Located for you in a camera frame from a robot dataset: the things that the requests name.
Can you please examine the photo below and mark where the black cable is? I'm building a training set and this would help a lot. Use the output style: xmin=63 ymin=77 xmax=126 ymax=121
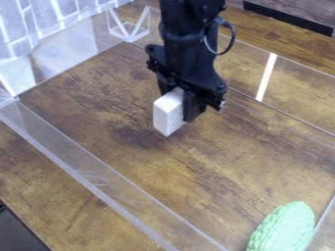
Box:
xmin=200 ymin=14 xmax=236 ymax=56

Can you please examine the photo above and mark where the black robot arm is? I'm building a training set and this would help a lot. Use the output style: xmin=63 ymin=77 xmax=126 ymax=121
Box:
xmin=146 ymin=0 xmax=228 ymax=123

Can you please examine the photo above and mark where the green knitted object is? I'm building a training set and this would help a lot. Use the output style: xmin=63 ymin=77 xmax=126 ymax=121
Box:
xmin=246 ymin=201 xmax=315 ymax=251

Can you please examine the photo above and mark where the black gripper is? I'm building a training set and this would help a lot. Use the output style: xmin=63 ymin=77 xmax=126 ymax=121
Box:
xmin=146 ymin=27 xmax=228 ymax=123

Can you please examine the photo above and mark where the white sponge block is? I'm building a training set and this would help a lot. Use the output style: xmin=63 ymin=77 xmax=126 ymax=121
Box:
xmin=154 ymin=87 xmax=186 ymax=136

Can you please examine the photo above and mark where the clear acrylic enclosure wall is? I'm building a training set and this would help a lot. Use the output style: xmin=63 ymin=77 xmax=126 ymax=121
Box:
xmin=0 ymin=0 xmax=335 ymax=251

